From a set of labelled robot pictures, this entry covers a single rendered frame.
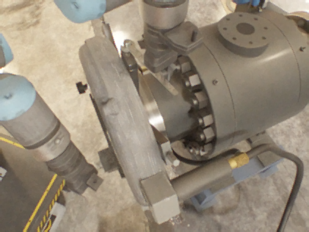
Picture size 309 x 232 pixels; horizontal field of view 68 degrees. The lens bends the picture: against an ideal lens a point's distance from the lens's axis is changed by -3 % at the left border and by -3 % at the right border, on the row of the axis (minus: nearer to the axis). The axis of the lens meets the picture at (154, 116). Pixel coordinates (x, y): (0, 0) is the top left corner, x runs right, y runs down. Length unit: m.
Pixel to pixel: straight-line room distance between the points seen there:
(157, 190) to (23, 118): 0.42
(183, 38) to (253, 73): 0.56
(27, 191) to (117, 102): 0.85
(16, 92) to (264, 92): 0.83
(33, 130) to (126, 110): 0.29
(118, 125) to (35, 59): 1.81
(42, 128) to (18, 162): 1.00
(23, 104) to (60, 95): 1.59
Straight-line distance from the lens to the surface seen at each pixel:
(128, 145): 0.71
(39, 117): 0.49
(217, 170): 0.77
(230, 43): 0.94
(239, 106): 0.93
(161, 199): 0.70
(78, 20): 0.34
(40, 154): 0.53
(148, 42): 0.49
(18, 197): 1.42
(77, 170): 0.58
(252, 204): 1.64
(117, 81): 0.72
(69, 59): 2.29
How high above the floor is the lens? 1.52
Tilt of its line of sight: 59 degrees down
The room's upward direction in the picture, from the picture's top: 2 degrees counter-clockwise
